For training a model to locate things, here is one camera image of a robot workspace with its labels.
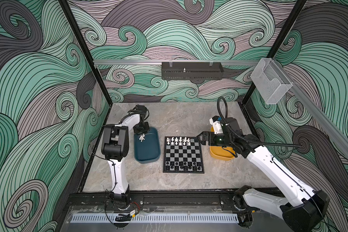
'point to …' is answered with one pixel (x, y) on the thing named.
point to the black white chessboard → (182, 154)
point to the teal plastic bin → (148, 151)
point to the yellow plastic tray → (219, 153)
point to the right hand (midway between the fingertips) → (203, 137)
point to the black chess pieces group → (183, 166)
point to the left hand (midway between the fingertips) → (144, 131)
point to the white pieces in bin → (141, 137)
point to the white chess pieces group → (180, 141)
